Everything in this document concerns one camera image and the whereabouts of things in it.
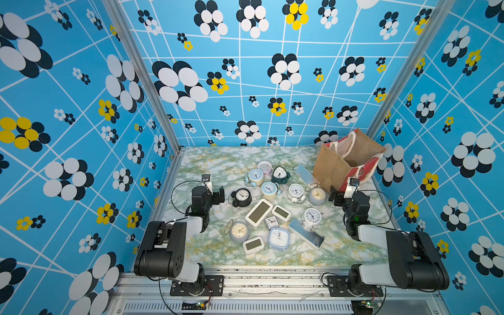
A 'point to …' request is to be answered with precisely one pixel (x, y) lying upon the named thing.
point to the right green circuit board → (362, 305)
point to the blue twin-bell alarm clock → (255, 177)
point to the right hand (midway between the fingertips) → (346, 187)
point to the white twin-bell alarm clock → (312, 218)
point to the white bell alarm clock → (295, 193)
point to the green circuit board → (200, 306)
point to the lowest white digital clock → (254, 245)
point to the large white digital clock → (258, 213)
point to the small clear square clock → (272, 222)
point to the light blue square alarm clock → (279, 239)
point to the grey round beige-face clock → (317, 195)
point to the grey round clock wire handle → (238, 230)
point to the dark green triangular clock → (279, 175)
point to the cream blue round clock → (270, 190)
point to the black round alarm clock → (243, 197)
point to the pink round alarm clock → (266, 167)
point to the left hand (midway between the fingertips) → (214, 185)
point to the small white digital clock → (281, 213)
